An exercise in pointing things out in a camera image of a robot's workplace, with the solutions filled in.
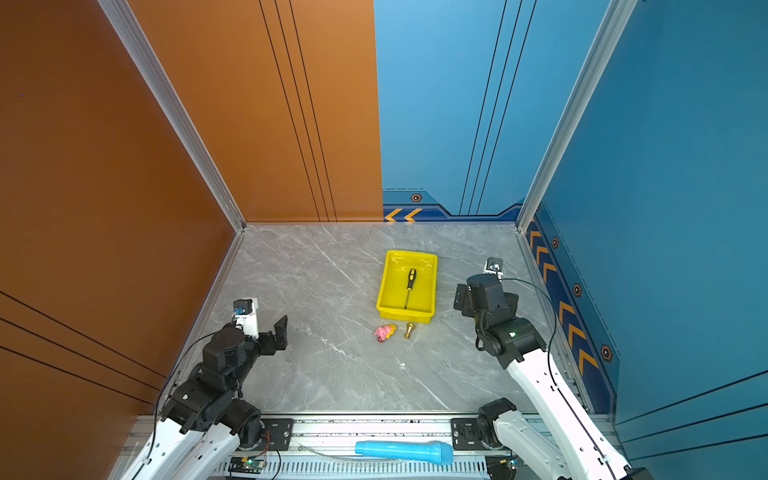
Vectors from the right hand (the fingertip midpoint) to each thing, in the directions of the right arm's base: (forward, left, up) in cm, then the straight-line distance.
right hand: (477, 290), depth 76 cm
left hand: (-5, +53, -3) cm, 54 cm away
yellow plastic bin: (+15, +22, -20) cm, 33 cm away
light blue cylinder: (-33, +11, -17) cm, 38 cm away
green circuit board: (-34, +57, -22) cm, 70 cm away
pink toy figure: (-3, +25, -17) cm, 30 cm away
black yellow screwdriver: (+16, +16, -20) cm, 30 cm away
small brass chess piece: (0, +17, -20) cm, 26 cm away
